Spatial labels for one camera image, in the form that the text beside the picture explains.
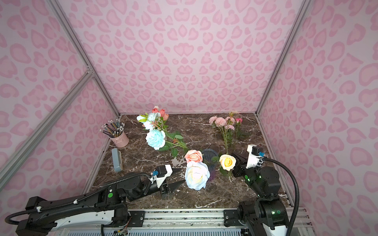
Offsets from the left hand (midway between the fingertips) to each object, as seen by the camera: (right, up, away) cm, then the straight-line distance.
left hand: (182, 176), depth 58 cm
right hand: (+21, +7, +7) cm, 23 cm away
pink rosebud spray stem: (+32, +28, +52) cm, 68 cm away
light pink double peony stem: (+31, +22, +49) cm, 62 cm away
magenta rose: (+38, +24, +52) cm, 69 cm away
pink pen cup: (-43, +10, +38) cm, 58 cm away
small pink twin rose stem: (+23, +22, +45) cm, 55 cm away
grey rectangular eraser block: (-43, +1, +33) cm, 55 cm away
